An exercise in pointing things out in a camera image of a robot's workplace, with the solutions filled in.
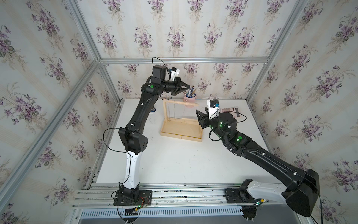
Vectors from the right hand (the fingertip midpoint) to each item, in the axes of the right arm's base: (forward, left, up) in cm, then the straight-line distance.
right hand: (203, 109), depth 71 cm
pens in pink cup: (+37, +5, -22) cm, 44 cm away
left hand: (+12, +6, +5) cm, 14 cm away
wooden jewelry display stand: (+9, +13, -31) cm, 35 cm away
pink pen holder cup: (+13, +6, -8) cm, 16 cm away
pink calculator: (+26, -31, -31) cm, 51 cm away
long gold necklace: (+12, +10, -15) cm, 22 cm away
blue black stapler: (+26, +35, -31) cm, 54 cm away
